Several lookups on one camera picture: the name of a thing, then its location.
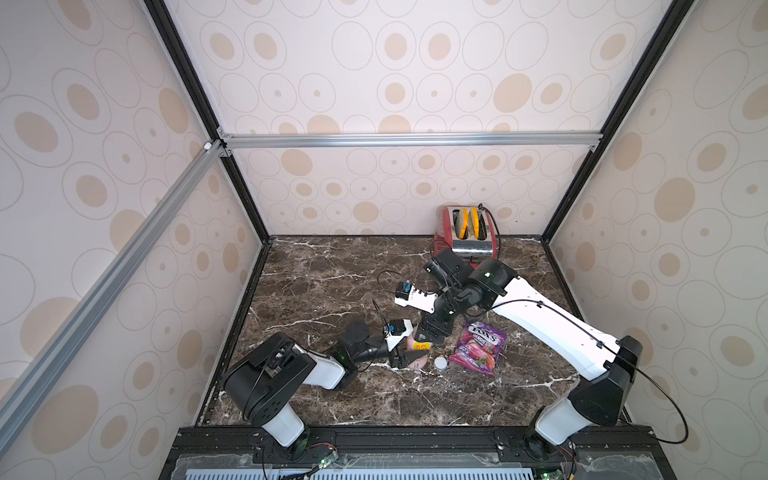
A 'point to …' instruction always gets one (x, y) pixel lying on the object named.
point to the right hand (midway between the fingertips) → (420, 329)
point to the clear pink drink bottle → (418, 346)
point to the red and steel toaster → (469, 230)
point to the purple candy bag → (479, 347)
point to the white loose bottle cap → (440, 363)
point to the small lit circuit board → (323, 463)
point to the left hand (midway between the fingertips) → (426, 342)
